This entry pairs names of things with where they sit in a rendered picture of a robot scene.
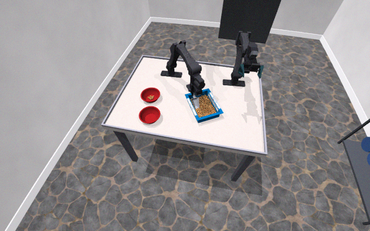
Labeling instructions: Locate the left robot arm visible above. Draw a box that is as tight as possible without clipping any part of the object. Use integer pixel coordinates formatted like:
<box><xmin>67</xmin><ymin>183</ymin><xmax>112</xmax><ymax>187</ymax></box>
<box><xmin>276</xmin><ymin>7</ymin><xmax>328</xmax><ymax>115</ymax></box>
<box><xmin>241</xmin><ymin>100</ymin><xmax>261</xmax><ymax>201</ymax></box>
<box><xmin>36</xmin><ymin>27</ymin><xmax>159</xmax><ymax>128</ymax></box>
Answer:
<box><xmin>223</xmin><ymin>31</ymin><xmax>258</xmax><ymax>87</ymax></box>

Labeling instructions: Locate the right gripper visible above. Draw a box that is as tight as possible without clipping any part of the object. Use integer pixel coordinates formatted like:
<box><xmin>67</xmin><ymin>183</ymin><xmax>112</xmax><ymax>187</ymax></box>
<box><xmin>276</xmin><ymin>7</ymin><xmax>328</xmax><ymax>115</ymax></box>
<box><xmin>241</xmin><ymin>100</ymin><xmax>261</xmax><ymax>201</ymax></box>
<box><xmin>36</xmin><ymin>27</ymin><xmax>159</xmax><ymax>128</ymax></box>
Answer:
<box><xmin>186</xmin><ymin>84</ymin><xmax>195</xmax><ymax>96</ymax></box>

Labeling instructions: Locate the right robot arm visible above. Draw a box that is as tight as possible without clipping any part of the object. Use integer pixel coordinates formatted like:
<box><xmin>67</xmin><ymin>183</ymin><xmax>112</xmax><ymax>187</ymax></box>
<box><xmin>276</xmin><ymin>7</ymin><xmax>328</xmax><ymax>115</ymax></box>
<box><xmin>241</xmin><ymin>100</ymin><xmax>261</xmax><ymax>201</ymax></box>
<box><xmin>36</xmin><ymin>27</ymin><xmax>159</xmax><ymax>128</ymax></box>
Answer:
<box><xmin>160</xmin><ymin>40</ymin><xmax>205</xmax><ymax>96</ymax></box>

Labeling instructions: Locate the blue dog food box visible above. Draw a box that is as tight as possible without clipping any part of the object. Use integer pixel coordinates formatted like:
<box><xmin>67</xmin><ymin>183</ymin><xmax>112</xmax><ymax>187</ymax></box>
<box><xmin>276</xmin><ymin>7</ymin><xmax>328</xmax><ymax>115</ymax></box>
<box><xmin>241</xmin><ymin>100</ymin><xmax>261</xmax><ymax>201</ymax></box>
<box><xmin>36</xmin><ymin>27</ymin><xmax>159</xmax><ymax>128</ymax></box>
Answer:
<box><xmin>185</xmin><ymin>89</ymin><xmax>223</xmax><ymax>123</ymax></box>

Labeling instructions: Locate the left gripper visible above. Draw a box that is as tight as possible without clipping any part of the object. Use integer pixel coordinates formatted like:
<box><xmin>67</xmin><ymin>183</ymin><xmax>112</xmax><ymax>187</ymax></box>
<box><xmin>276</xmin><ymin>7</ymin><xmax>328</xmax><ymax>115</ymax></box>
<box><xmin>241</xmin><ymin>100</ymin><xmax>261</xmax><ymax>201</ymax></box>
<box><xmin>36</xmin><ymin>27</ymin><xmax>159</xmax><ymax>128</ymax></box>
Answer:
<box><xmin>238</xmin><ymin>62</ymin><xmax>264</xmax><ymax>79</ymax></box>

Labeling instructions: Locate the red bowl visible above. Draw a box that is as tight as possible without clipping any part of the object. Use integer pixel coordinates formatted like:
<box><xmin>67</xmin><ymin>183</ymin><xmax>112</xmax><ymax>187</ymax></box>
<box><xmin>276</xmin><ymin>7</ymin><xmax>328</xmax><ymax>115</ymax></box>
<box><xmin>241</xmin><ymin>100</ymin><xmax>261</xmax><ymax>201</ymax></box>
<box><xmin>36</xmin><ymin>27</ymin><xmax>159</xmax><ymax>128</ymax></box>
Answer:
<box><xmin>141</xmin><ymin>88</ymin><xmax>160</xmax><ymax>103</ymax></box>
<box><xmin>139</xmin><ymin>106</ymin><xmax>160</xmax><ymax>124</ymax></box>

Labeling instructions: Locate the grey table edge rim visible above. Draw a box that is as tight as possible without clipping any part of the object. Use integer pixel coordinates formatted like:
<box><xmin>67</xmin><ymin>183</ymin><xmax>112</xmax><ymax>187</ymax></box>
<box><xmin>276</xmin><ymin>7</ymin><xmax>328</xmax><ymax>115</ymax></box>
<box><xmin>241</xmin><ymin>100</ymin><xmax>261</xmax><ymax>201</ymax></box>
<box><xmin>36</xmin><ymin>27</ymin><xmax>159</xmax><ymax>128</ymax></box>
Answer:
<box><xmin>101</xmin><ymin>55</ymin><xmax>267</xmax><ymax>155</ymax></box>

